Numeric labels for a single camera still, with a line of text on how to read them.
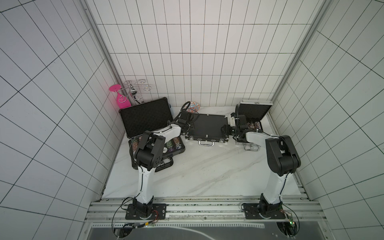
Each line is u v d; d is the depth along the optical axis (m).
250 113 1.03
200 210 0.74
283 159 0.52
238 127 0.80
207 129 0.98
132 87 0.92
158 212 0.72
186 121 0.80
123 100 1.05
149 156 0.54
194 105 1.18
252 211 0.73
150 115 1.02
